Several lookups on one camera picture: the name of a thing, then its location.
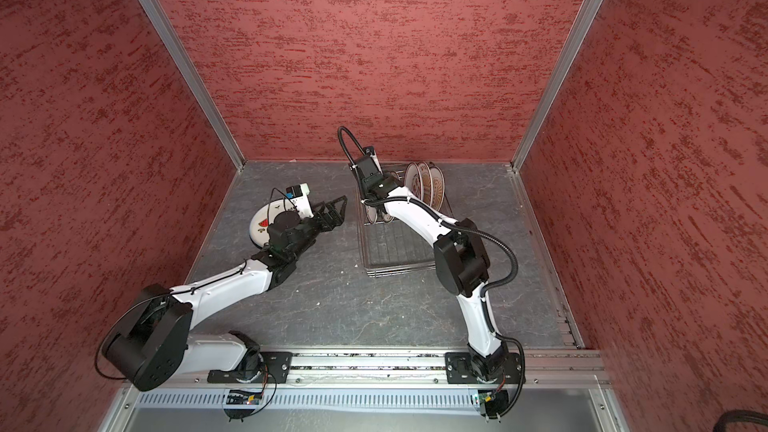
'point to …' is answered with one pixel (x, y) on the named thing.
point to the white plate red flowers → (371, 214)
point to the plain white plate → (264, 216)
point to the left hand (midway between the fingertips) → (339, 205)
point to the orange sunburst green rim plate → (438, 188)
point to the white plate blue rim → (387, 218)
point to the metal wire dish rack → (391, 244)
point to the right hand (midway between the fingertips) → (374, 183)
